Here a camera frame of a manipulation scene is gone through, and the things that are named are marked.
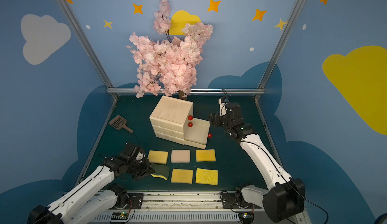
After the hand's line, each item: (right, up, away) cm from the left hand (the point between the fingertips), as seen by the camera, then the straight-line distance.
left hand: (156, 169), depth 80 cm
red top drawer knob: (+18, +27, +6) cm, 34 cm away
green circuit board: (-16, -21, -7) cm, 27 cm away
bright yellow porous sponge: (+26, -5, +2) cm, 26 cm away
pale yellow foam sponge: (-1, +4, +9) cm, 10 cm away
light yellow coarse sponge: (+14, -4, +1) cm, 15 cm away
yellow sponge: (+28, +4, +10) cm, 30 cm away
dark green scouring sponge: (+2, -2, +3) cm, 4 cm away
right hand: (+34, +30, +1) cm, 46 cm away
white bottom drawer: (+22, +15, +19) cm, 32 cm away
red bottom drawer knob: (+31, +16, +15) cm, 38 cm away
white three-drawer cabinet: (+9, +26, +1) cm, 28 cm away
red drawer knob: (+18, +23, +11) cm, 31 cm away
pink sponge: (+12, +4, +9) cm, 16 cm away
